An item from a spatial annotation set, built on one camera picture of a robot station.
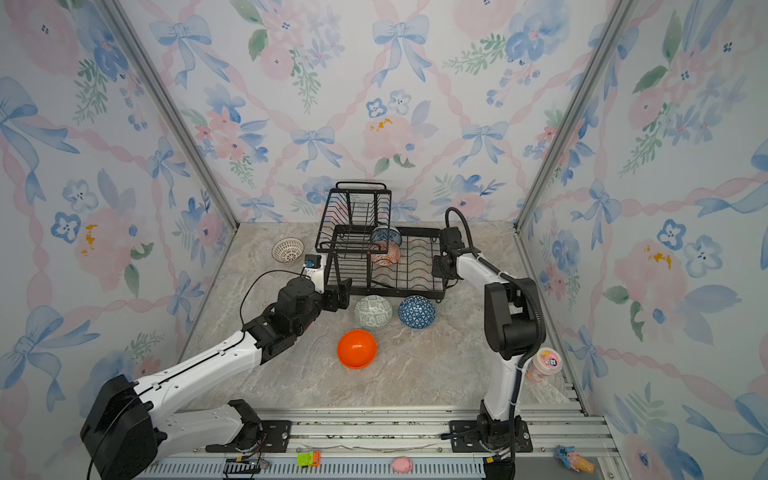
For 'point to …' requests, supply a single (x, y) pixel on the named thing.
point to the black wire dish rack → (354, 212)
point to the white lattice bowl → (288, 250)
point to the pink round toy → (402, 465)
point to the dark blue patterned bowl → (416, 311)
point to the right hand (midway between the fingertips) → (444, 267)
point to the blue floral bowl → (386, 233)
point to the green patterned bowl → (373, 312)
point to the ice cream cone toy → (573, 459)
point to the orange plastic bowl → (356, 349)
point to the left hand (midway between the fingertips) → (337, 275)
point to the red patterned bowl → (385, 259)
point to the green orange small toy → (306, 459)
